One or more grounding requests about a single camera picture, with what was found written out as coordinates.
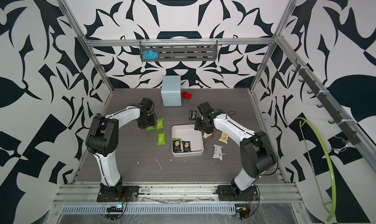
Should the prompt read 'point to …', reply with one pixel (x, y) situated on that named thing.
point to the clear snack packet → (218, 152)
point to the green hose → (332, 211)
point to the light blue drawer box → (171, 91)
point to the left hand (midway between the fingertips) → (149, 122)
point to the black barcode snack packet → (192, 115)
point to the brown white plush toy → (207, 136)
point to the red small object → (186, 95)
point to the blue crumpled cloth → (150, 56)
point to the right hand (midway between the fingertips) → (196, 125)
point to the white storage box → (188, 132)
